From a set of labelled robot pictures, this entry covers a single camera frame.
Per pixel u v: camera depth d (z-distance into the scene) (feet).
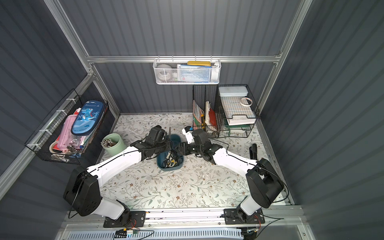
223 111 2.99
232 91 3.38
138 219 2.43
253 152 3.08
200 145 2.14
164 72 2.76
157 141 2.20
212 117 3.74
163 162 3.00
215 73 2.83
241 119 3.00
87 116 2.31
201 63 2.92
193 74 2.84
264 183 1.44
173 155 3.08
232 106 3.17
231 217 2.41
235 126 3.07
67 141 2.21
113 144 2.76
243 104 3.23
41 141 1.99
